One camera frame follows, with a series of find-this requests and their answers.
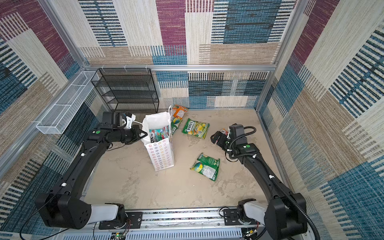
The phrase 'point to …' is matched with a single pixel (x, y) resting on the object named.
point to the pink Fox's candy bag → (223, 131)
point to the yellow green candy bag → (192, 127)
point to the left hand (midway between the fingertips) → (147, 131)
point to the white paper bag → (161, 153)
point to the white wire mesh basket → (56, 121)
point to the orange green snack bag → (178, 112)
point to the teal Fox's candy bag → (157, 135)
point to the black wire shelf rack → (127, 90)
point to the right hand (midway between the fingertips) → (216, 142)
